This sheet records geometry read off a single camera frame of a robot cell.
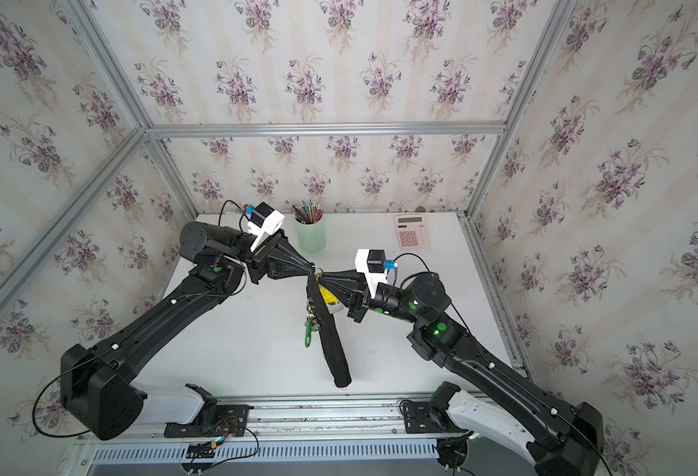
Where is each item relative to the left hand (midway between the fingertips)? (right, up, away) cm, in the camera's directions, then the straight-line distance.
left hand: (311, 282), depth 53 cm
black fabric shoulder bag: (+4, -22, +16) cm, 27 cm away
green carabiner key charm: (-2, -12, +17) cm, 21 cm away
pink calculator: (+31, +11, +59) cm, 67 cm away
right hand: (+3, 0, +2) cm, 4 cm away
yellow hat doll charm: (+3, -4, +4) cm, 7 cm away
